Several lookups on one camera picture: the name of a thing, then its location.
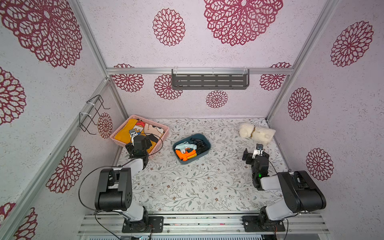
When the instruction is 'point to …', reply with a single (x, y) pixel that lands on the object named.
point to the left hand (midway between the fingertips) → (138, 140)
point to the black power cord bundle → (201, 145)
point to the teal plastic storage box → (199, 136)
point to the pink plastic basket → (160, 143)
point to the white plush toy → (261, 135)
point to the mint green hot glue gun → (185, 145)
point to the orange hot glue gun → (184, 156)
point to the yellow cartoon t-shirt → (134, 127)
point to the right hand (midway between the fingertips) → (254, 148)
